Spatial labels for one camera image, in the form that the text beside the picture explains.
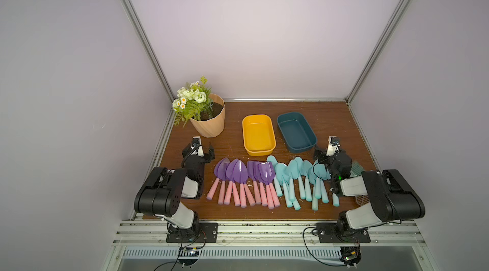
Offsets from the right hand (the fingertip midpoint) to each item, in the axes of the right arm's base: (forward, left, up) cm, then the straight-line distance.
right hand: (330, 140), depth 89 cm
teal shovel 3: (-13, +18, -8) cm, 24 cm away
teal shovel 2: (-14, +24, -7) cm, 29 cm away
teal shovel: (-7, +27, -8) cm, 29 cm away
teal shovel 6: (-13, +6, -8) cm, 16 cm away
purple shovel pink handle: (-13, +53, -8) cm, 55 cm away
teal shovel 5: (-10, +11, -8) cm, 17 cm away
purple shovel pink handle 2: (-15, +48, -6) cm, 51 cm away
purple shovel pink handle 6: (-14, +30, -7) cm, 34 cm away
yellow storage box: (+8, +35, -8) cm, 37 cm away
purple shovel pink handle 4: (-12, +38, -8) cm, 41 cm away
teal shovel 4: (-8, +15, -7) cm, 19 cm away
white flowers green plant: (+6, +63, +21) cm, 66 cm away
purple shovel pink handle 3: (-15, +43, -7) cm, 46 cm away
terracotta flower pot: (+4, +57, +8) cm, 58 cm away
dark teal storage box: (+12, +13, -12) cm, 21 cm away
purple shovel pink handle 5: (-22, +33, -8) cm, 40 cm away
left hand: (-2, +62, +1) cm, 62 cm away
